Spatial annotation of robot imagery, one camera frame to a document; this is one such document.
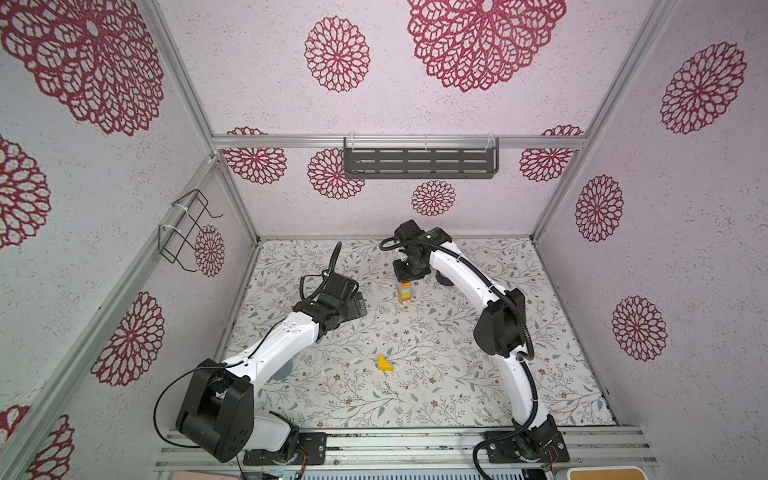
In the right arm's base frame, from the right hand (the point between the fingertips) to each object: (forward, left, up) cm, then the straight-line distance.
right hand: (403, 272), depth 94 cm
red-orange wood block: (-3, -1, -11) cm, 12 cm away
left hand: (-13, +16, -2) cm, 21 cm away
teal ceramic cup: (-29, +33, -9) cm, 45 cm away
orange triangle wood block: (+5, -2, -12) cm, 13 cm away
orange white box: (-50, -45, -8) cm, 67 cm away
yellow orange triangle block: (-25, +5, -12) cm, 28 cm away
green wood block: (-3, -1, -8) cm, 8 cm away
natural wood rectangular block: (-1, +1, -10) cm, 10 cm away
